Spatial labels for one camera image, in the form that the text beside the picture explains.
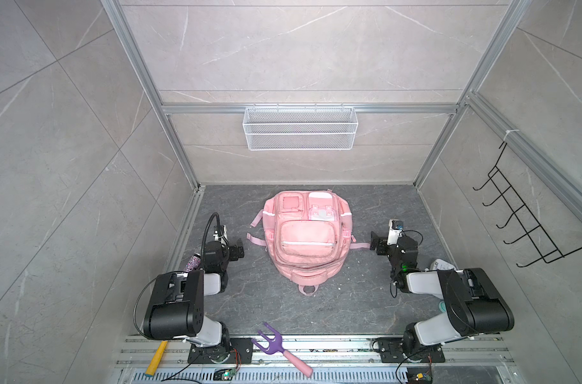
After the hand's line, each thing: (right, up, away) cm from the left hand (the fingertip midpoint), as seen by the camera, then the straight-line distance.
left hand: (230, 236), depth 94 cm
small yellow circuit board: (+64, -38, -24) cm, 78 cm away
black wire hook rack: (+89, +2, -36) cm, 96 cm away
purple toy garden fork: (+20, -32, -19) cm, 43 cm away
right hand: (+63, +2, -1) cm, 63 cm away
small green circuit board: (+5, -37, -25) cm, 45 cm away
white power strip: (+81, -10, -6) cm, 82 cm away
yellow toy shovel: (-16, -34, -23) cm, 44 cm away
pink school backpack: (+32, +1, -1) cm, 32 cm away
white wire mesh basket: (+28, +46, +7) cm, 54 cm away
